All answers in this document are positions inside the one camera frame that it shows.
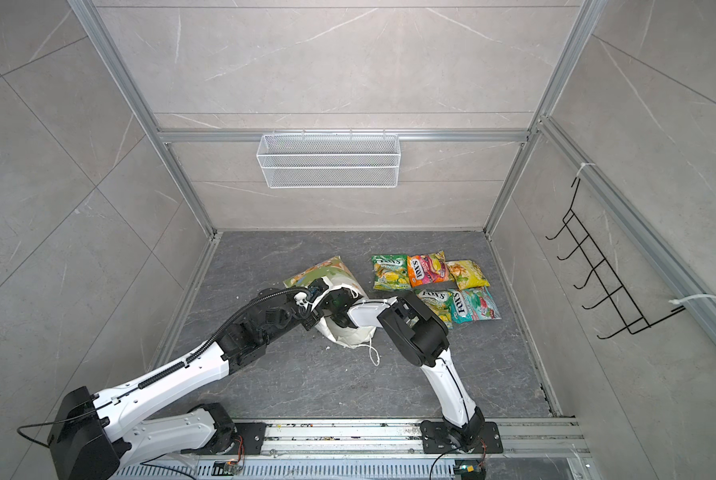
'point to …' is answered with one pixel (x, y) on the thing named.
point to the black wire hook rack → (634, 319)
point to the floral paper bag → (366, 314)
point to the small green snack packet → (391, 272)
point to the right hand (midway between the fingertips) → (320, 290)
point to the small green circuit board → (469, 469)
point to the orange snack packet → (425, 269)
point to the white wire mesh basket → (328, 161)
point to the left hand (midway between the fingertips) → (327, 283)
